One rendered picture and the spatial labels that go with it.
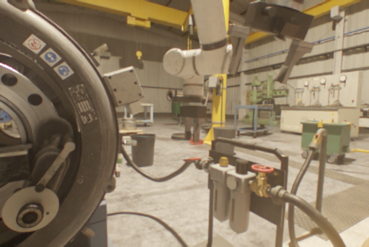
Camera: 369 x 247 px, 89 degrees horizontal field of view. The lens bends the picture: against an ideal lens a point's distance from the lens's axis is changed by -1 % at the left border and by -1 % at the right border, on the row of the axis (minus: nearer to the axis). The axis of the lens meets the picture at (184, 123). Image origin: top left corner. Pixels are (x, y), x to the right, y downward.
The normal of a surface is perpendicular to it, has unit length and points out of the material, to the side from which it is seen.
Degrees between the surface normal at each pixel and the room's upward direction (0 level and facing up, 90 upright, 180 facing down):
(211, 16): 122
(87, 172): 90
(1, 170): 90
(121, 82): 90
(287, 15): 113
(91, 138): 90
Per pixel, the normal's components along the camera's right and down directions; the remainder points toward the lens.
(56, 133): 0.55, 0.07
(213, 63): -0.39, 0.63
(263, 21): 0.09, 0.47
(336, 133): -0.80, 0.03
